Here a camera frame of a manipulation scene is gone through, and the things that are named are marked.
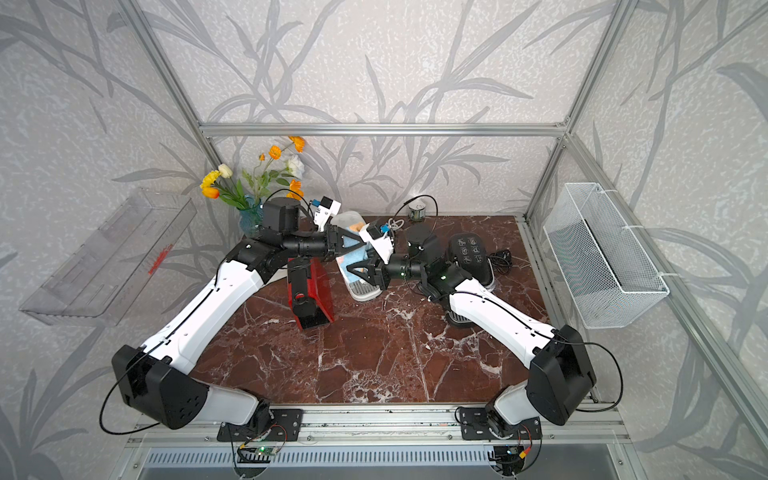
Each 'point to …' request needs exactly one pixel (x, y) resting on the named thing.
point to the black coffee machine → (470, 251)
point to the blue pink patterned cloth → (353, 256)
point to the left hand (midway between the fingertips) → (361, 244)
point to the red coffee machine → (308, 293)
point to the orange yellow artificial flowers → (219, 183)
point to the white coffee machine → (359, 291)
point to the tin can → (417, 210)
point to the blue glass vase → (251, 220)
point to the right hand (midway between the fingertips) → (354, 262)
